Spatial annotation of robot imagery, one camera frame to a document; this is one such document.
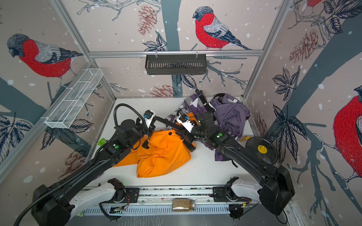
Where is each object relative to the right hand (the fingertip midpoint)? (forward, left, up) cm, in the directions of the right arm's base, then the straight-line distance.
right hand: (182, 127), depth 76 cm
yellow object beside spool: (+1, -39, -12) cm, 40 cm away
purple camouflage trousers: (+31, -7, -15) cm, 35 cm away
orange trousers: (-9, +9, -13) cm, 19 cm away
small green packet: (+1, +56, -22) cm, 60 cm away
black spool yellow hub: (-7, -45, -8) cm, 46 cm away
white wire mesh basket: (+11, +62, +10) cm, 63 cm away
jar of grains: (-33, -2, -18) cm, 38 cm away
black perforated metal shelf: (+52, +8, +7) cm, 53 cm away
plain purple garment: (+22, -34, -16) cm, 43 cm away
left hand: (+4, +14, +8) cm, 16 cm away
